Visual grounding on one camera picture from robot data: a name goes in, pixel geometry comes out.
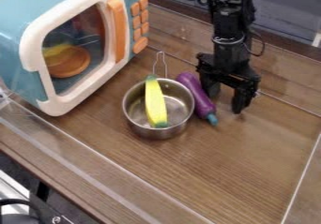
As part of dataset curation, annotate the purple toy eggplant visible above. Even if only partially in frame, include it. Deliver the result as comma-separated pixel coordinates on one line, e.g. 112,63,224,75
175,72,218,126

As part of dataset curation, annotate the silver metal pot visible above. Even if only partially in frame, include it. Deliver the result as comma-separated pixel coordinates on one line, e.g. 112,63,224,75
121,52,193,140

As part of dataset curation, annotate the yellow toy banana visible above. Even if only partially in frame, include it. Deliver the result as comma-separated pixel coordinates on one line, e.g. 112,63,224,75
145,75,168,128

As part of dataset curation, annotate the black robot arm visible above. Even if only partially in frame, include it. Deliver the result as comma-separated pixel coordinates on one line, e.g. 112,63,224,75
189,0,260,114

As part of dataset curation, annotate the orange plate inside microwave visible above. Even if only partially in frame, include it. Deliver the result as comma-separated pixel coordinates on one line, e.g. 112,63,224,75
42,44,90,78

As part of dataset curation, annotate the black cable bottom left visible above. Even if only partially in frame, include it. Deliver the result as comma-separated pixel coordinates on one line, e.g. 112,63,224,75
0,197,48,224

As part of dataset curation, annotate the blue toy microwave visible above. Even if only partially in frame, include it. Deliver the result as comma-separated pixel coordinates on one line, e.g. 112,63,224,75
0,0,149,116

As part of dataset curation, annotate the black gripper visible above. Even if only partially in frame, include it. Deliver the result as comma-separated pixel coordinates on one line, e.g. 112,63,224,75
196,52,260,114

